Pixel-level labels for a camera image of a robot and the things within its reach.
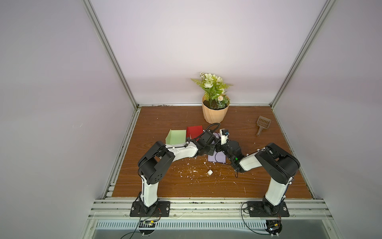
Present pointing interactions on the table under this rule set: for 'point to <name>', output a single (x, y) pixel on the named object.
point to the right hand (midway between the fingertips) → (217, 133)
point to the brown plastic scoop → (263, 123)
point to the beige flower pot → (213, 116)
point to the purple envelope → (217, 157)
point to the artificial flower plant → (214, 88)
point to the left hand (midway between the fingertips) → (214, 148)
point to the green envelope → (176, 137)
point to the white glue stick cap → (210, 172)
